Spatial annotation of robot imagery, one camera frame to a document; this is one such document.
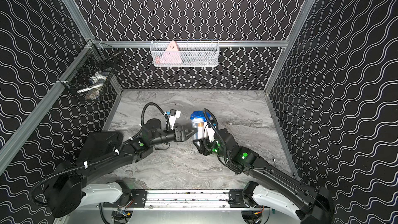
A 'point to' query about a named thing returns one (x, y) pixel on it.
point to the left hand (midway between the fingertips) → (194, 128)
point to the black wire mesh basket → (91, 71)
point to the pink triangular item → (171, 55)
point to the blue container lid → (199, 114)
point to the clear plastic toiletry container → (202, 132)
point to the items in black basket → (96, 82)
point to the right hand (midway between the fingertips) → (198, 138)
